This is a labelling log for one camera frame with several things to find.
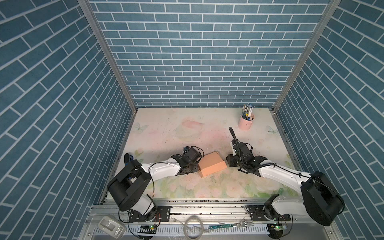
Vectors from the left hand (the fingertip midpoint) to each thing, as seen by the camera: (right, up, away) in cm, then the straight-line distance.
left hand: (196, 167), depth 89 cm
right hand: (+19, +7, 0) cm, 20 cm away
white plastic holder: (-38, -21, -21) cm, 49 cm away
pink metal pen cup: (+34, +26, +14) cm, 45 cm away
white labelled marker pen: (+36, +35, +7) cm, 50 cm away
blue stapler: (-41, +6, -1) cm, 41 cm away
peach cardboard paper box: (+8, +4, -6) cm, 11 cm away
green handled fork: (+24, -22, -18) cm, 37 cm away
